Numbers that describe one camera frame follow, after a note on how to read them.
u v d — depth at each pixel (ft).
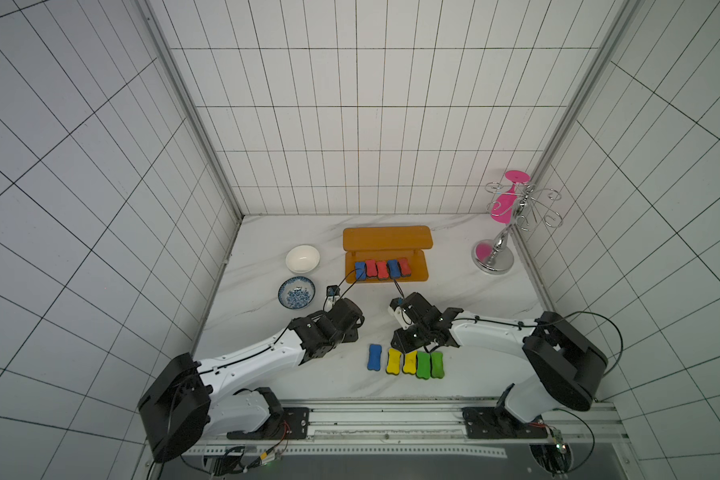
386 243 3.10
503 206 2.82
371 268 3.30
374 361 2.68
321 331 1.98
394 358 2.71
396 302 2.68
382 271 3.29
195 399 1.32
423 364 2.64
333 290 2.44
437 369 2.66
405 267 3.31
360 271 3.29
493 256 3.49
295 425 2.38
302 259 3.31
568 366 1.44
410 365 2.62
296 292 3.17
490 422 2.19
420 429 2.38
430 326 2.20
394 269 3.30
